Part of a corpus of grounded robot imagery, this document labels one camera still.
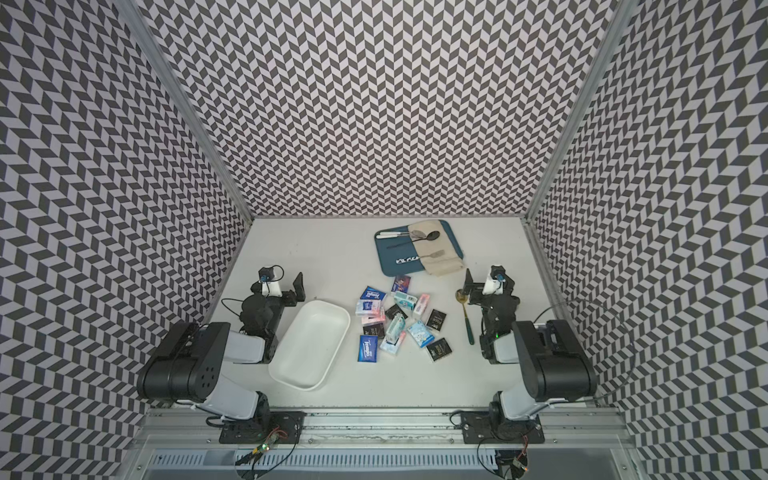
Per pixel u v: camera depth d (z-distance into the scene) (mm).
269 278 757
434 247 1076
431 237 1087
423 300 907
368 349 824
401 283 969
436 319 897
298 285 886
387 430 752
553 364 452
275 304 785
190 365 451
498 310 719
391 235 1083
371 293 953
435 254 1050
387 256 1068
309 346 841
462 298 943
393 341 830
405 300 912
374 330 868
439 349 844
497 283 742
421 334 865
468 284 808
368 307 887
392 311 910
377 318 886
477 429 728
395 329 825
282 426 717
